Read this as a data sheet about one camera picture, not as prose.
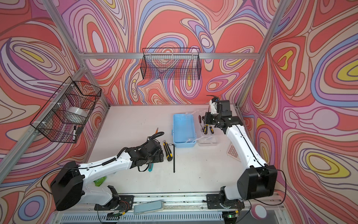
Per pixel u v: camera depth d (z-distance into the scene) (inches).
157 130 41.0
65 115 27.7
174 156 35.6
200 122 37.0
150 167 32.7
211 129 35.6
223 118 22.9
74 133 28.3
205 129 31.5
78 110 29.0
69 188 16.0
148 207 27.0
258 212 26.1
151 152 25.2
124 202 28.8
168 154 35.6
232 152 35.8
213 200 28.8
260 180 17.0
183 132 40.9
